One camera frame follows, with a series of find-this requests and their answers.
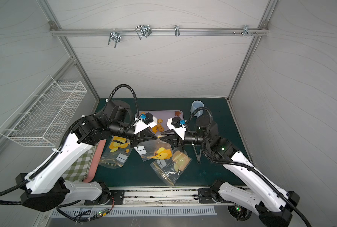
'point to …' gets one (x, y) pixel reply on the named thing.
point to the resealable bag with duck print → (116, 152)
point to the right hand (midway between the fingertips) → (161, 134)
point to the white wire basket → (40, 120)
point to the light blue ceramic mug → (195, 105)
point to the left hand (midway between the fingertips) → (155, 137)
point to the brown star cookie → (177, 113)
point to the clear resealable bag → (154, 149)
